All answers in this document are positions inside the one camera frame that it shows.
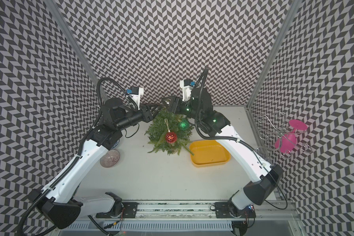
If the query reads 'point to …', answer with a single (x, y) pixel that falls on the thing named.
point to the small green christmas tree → (156, 133)
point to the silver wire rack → (278, 136)
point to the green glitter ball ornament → (184, 124)
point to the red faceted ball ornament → (170, 137)
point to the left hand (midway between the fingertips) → (159, 107)
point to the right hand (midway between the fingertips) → (166, 103)
